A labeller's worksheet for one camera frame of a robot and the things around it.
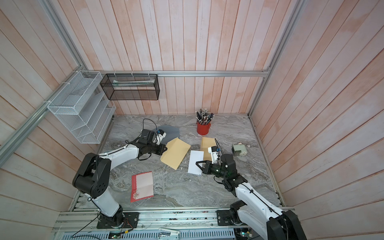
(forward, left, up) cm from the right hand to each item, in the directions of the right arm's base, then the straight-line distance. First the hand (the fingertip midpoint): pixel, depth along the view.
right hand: (196, 163), depth 80 cm
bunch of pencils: (+30, -5, +5) cm, 31 cm away
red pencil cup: (+31, -5, -9) cm, 32 cm away
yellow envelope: (+15, +13, -11) cm, 23 cm away
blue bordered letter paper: (+4, +1, +1) cm, 4 cm away
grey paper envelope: (+31, +18, -14) cm, 39 cm away
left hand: (+12, +19, -7) cm, 23 cm away
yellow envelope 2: (+22, -7, -13) cm, 27 cm away
